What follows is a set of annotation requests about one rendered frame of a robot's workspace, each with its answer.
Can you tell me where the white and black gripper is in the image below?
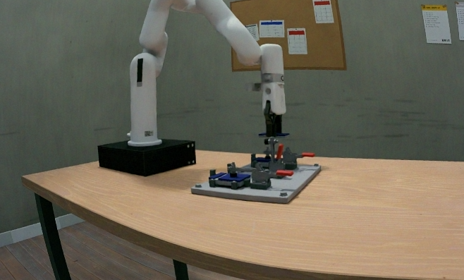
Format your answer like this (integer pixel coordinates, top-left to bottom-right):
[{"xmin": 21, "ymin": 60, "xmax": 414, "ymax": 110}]
[{"xmin": 262, "ymin": 82, "xmax": 286, "ymax": 137}]

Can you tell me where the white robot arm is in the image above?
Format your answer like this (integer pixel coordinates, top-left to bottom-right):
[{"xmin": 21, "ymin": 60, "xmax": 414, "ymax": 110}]
[{"xmin": 127, "ymin": 0, "xmax": 284, "ymax": 147}]

